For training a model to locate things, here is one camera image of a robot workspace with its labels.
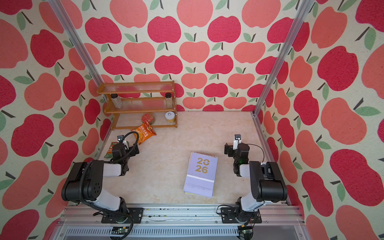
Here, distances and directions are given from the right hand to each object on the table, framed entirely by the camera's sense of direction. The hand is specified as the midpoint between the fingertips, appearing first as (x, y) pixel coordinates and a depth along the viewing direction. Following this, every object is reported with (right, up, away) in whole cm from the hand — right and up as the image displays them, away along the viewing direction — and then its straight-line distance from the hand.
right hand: (236, 146), depth 94 cm
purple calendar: (-24, -13, -18) cm, 32 cm away
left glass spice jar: (-79, +30, +4) cm, 85 cm away
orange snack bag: (-62, +9, +7) cm, 63 cm away
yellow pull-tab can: (-45, +20, +17) cm, 52 cm away
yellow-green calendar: (-24, -25, -15) cm, 38 cm away
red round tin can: (-63, +20, +18) cm, 68 cm away
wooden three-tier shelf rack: (-70, +30, +26) cm, 81 cm away
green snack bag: (-82, -5, +1) cm, 83 cm away
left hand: (-69, 0, +1) cm, 69 cm away
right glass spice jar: (-44, +30, +4) cm, 54 cm away
